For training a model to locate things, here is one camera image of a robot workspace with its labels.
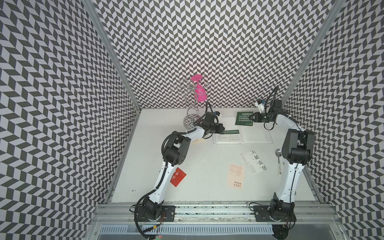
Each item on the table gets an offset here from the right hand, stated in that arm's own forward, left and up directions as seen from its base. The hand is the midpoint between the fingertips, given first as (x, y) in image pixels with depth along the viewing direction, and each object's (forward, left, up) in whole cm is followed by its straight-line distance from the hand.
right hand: (250, 118), depth 101 cm
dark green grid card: (+2, +5, -3) cm, 6 cm away
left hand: (-5, +17, -6) cm, 19 cm away
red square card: (-37, +47, -9) cm, 61 cm away
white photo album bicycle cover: (-7, -6, -9) cm, 13 cm away
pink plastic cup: (+18, +34, +6) cm, 39 cm away
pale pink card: (-36, +14, -11) cm, 40 cm away
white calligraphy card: (-28, +1, -11) cm, 30 cm away
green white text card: (-6, +13, -8) cm, 17 cm away
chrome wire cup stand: (-3, +39, +25) cm, 46 cm away
